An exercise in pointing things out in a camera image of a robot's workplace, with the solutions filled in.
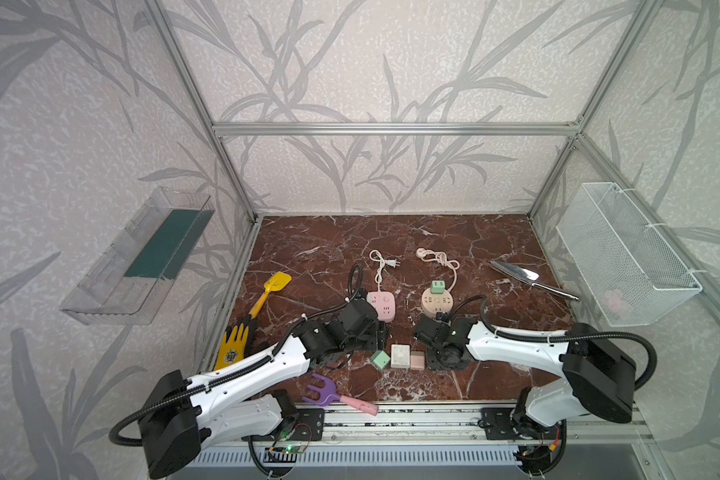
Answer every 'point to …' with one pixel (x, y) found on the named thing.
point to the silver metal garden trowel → (530, 277)
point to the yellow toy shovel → (275, 283)
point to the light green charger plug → (380, 358)
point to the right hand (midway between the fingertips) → (434, 353)
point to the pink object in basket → (614, 301)
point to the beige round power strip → (434, 303)
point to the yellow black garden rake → (238, 339)
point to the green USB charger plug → (437, 287)
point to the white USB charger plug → (400, 356)
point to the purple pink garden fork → (329, 395)
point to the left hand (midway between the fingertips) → (385, 326)
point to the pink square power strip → (383, 304)
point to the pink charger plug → (417, 360)
